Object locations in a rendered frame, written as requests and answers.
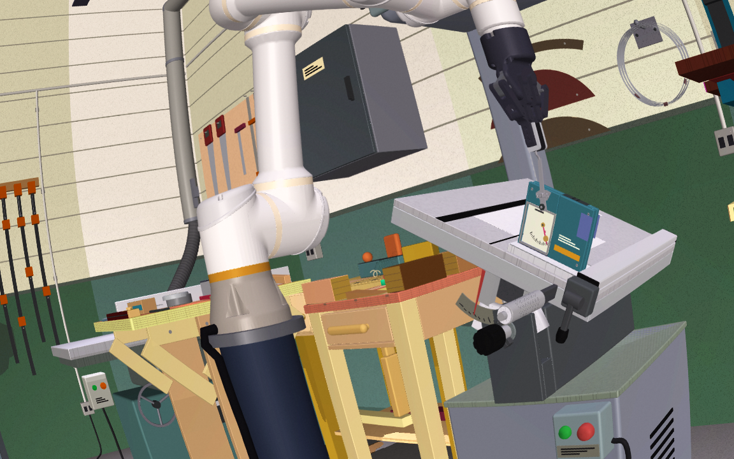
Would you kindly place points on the dark grey wall cabinet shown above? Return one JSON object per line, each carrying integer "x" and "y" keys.
{"x": 354, "y": 102}

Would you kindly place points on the grey metal cylinder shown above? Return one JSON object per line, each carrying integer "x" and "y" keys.
{"x": 176, "y": 298}

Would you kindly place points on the grey bevel scale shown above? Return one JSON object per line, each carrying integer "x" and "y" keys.
{"x": 472, "y": 306}

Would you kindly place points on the yellow wooden workbench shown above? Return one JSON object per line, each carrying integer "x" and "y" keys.
{"x": 399, "y": 331}

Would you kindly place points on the white switch box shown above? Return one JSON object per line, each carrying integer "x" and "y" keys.
{"x": 97, "y": 390}

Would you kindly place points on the red button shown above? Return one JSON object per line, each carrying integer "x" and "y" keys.
{"x": 586, "y": 431}

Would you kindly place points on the grey switch box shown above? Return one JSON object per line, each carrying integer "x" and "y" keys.
{"x": 587, "y": 430}

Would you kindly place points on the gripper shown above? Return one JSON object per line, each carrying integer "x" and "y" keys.
{"x": 507, "y": 54}

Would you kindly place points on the grey wall socket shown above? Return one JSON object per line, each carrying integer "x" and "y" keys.
{"x": 314, "y": 252}
{"x": 727, "y": 141}

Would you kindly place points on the brown wooden block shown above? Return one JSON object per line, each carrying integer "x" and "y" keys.
{"x": 415, "y": 274}

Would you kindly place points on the grey bandsaw body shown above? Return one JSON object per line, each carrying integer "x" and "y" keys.
{"x": 532, "y": 363}

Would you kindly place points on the black round knob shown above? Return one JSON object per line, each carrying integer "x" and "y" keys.
{"x": 493, "y": 338}

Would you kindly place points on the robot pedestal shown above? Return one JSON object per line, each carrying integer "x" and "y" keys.
{"x": 265, "y": 395}

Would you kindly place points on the wooden board with clamps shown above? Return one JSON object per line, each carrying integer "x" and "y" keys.
{"x": 230, "y": 153}

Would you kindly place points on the light grey bandsaw table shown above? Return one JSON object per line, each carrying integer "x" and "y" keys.
{"x": 469, "y": 220}

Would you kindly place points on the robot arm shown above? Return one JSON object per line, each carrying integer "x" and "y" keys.
{"x": 274, "y": 115}

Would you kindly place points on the green button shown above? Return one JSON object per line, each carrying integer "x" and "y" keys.
{"x": 565, "y": 433}

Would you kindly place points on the light wooden bench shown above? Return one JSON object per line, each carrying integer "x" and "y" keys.
{"x": 163, "y": 363}

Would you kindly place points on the dark grey lock lever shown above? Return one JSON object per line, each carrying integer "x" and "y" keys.
{"x": 578, "y": 296}

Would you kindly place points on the teal pendulum angle finder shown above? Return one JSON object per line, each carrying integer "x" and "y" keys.
{"x": 564, "y": 233}

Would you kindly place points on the dark brown wood template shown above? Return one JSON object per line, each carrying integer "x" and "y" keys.
{"x": 574, "y": 131}

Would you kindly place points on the grey handwheel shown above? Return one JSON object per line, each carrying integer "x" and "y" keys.
{"x": 157, "y": 405}

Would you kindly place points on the grey wall conduit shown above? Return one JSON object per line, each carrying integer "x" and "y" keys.
{"x": 86, "y": 85}

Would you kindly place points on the wooden clamp rack board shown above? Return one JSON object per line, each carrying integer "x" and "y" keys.
{"x": 0, "y": 187}

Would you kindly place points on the brown curved wood template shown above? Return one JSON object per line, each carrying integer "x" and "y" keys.
{"x": 564, "y": 46}

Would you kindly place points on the grey teal table saw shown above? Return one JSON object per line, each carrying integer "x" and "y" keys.
{"x": 131, "y": 408}

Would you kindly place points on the orange block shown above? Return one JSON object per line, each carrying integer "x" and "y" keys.
{"x": 393, "y": 245}

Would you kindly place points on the black orange bar clamp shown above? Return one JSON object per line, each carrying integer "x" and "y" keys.
{"x": 41, "y": 255}
{"x": 13, "y": 280}
{"x": 0, "y": 274}
{"x": 28, "y": 261}

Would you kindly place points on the dark red wood template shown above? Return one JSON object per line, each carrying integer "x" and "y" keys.
{"x": 564, "y": 86}

